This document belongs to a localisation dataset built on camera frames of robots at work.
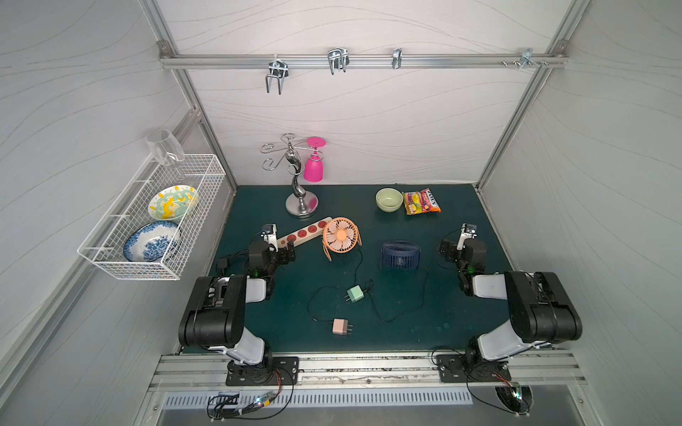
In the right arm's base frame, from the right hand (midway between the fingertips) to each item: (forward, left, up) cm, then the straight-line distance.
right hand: (461, 239), depth 94 cm
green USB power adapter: (-21, +38, -4) cm, 43 cm away
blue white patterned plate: (-22, +87, +28) cm, 94 cm away
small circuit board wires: (-52, +70, -7) cm, 87 cm away
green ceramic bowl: (+21, +25, -3) cm, 33 cm away
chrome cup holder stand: (+19, +63, -5) cm, 66 cm away
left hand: (-4, +65, +2) cm, 65 cm away
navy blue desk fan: (-7, +22, -2) cm, 23 cm away
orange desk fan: (-1, +44, +2) cm, 44 cm away
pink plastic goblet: (+25, +56, +11) cm, 63 cm away
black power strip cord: (-12, +86, -2) cm, 86 cm away
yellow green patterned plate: (-10, +88, +28) cm, 93 cm away
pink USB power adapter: (-31, +42, -4) cm, 52 cm away
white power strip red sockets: (+3, +59, -3) cm, 59 cm away
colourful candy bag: (+20, +11, -3) cm, 23 cm away
